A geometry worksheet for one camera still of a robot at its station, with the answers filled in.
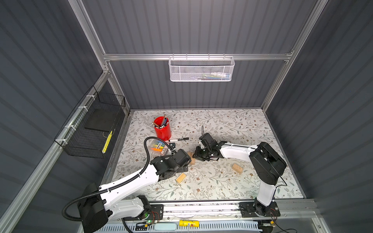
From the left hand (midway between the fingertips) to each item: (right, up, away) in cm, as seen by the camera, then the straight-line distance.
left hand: (179, 163), depth 79 cm
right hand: (+8, +1, +12) cm, 14 cm away
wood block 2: (+35, -5, +8) cm, 36 cm away
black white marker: (-2, +11, +23) cm, 25 cm away
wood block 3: (+8, -1, +11) cm, 14 cm away
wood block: (+1, -10, +6) cm, 12 cm away
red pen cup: (-11, +19, +10) cm, 25 cm away
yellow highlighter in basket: (-34, +13, -10) cm, 38 cm away
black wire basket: (-45, +18, -7) cm, 49 cm away
